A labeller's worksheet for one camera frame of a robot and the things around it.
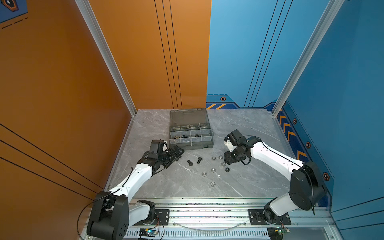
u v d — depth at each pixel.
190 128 1.05
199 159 0.94
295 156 0.99
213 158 0.94
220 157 0.93
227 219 0.75
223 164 0.89
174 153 0.77
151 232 0.70
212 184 0.83
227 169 0.89
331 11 0.71
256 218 0.72
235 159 0.75
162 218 0.74
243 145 0.62
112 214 0.40
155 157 0.67
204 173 0.87
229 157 0.77
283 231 0.69
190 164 0.91
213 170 0.89
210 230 0.71
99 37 0.79
